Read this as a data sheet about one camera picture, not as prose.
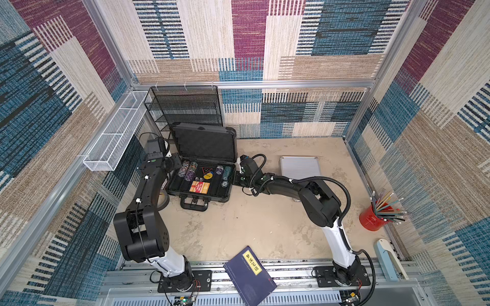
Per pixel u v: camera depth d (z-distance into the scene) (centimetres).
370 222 81
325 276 73
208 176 102
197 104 105
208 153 100
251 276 74
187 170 102
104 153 71
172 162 76
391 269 73
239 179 85
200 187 97
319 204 56
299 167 102
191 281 67
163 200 93
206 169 105
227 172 101
